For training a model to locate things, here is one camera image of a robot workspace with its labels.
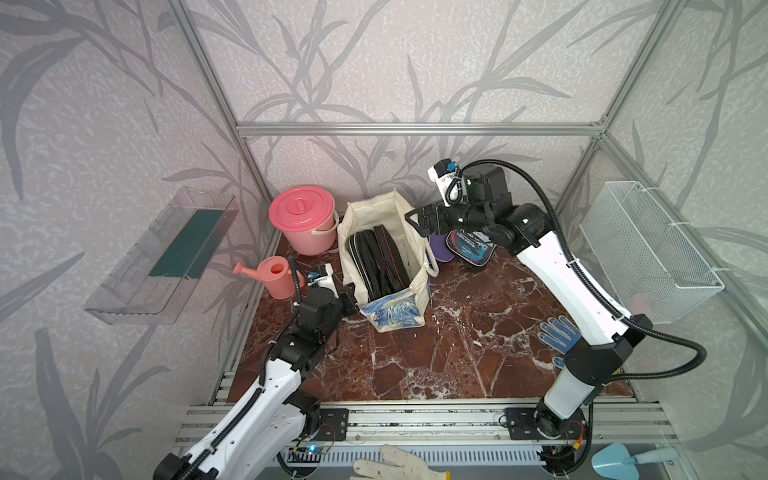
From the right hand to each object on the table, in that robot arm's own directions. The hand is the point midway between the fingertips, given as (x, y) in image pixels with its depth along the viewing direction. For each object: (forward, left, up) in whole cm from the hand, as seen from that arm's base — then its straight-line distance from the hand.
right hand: (419, 209), depth 68 cm
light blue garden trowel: (-45, -45, -38) cm, 74 cm away
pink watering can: (+1, +43, -28) cm, 51 cm away
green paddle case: (+7, +16, -23) cm, 29 cm away
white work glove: (-46, +6, -38) cm, 60 cm away
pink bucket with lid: (+18, +35, -21) cm, 44 cm away
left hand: (-8, +16, -20) cm, 27 cm away
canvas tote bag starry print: (-12, +5, -27) cm, 30 cm away
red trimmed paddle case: (+2, +7, -23) cm, 24 cm away
